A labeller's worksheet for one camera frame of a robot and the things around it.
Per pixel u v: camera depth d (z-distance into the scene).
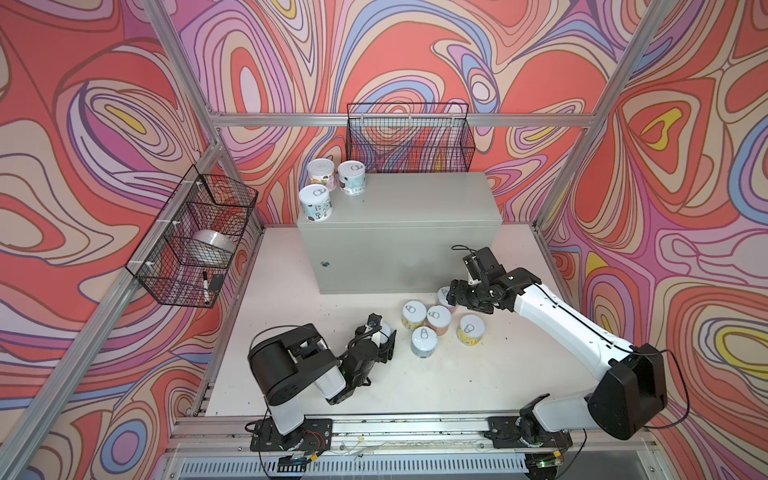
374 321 0.76
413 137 0.96
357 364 0.67
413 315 0.89
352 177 0.77
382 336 0.75
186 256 0.72
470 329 0.86
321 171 0.78
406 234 1.06
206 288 0.72
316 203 0.70
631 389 0.40
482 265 0.63
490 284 0.60
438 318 0.88
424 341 0.84
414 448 0.72
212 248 0.70
